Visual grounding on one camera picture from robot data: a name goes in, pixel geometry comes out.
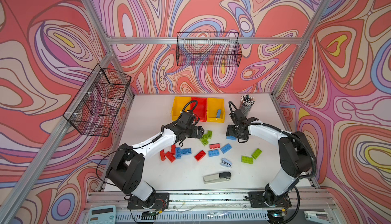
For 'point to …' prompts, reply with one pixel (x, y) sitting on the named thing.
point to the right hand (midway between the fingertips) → (234, 136)
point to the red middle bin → (198, 106)
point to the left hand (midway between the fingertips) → (196, 129)
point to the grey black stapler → (221, 176)
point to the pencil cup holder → (246, 104)
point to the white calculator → (102, 215)
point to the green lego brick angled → (256, 154)
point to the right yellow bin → (214, 104)
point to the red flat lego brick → (215, 145)
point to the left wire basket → (92, 114)
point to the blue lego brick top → (218, 115)
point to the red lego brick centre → (200, 155)
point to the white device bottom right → (317, 217)
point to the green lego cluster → (204, 138)
